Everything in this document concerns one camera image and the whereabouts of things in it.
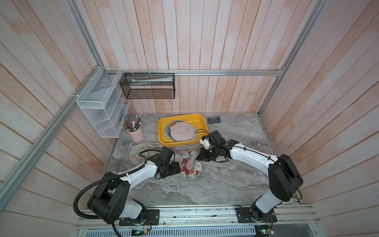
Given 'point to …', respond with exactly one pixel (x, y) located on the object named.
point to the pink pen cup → (135, 132)
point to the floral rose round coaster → (191, 167)
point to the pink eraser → (265, 152)
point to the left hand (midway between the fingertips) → (175, 173)
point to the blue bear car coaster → (167, 128)
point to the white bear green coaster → (137, 148)
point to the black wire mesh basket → (148, 85)
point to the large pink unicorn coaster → (182, 131)
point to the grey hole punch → (213, 119)
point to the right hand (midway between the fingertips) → (196, 158)
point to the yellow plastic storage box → (197, 121)
